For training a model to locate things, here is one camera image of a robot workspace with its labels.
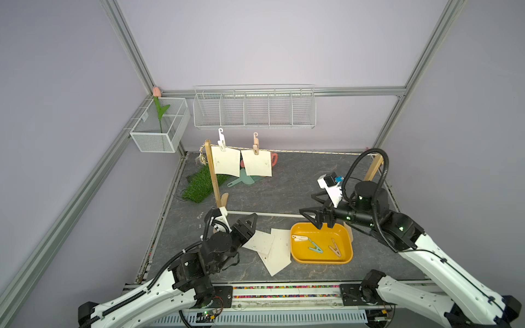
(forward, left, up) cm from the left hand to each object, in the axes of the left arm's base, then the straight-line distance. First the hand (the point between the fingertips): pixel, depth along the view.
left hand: (257, 220), depth 69 cm
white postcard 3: (+2, -10, -22) cm, 24 cm away
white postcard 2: (-6, -7, -23) cm, 25 cm away
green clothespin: (-5, -24, -21) cm, 32 cm away
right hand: (+1, -16, +8) cm, 18 cm away
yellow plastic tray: (-3, -29, -21) cm, 36 cm away
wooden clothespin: (-6, -31, -21) cm, 38 cm away
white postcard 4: (+14, -1, +13) cm, 19 cm away
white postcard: (+1, -1, -24) cm, 24 cm away
